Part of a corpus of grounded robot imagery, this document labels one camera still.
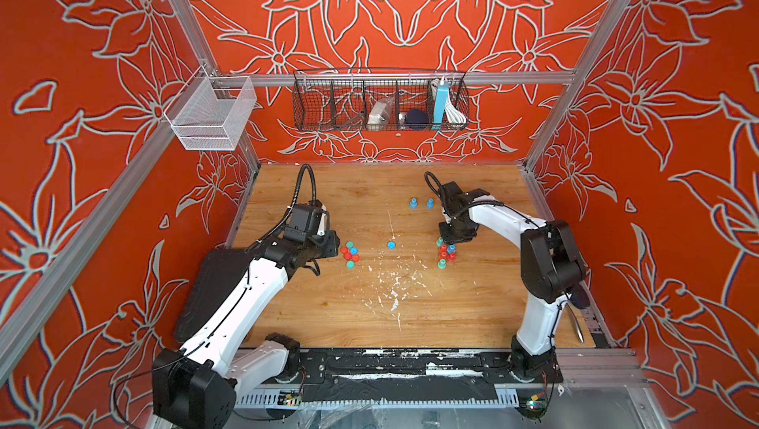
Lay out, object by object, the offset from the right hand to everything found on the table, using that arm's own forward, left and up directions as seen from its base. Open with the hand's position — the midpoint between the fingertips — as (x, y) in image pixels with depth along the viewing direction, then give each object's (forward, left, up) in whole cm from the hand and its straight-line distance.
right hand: (446, 239), depth 93 cm
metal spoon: (-24, -33, -4) cm, 41 cm away
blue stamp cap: (-1, +18, -4) cm, 18 cm away
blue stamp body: (+16, +9, -1) cm, 18 cm away
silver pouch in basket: (+29, +22, +28) cm, 46 cm away
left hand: (-8, +34, +12) cm, 37 cm away
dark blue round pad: (-16, -38, -5) cm, 42 cm away
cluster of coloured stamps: (-4, 0, -2) cm, 5 cm away
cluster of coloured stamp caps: (-4, +31, -4) cm, 32 cm away
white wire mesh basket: (+30, +77, +28) cm, 87 cm away
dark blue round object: (+34, +10, +23) cm, 42 cm away
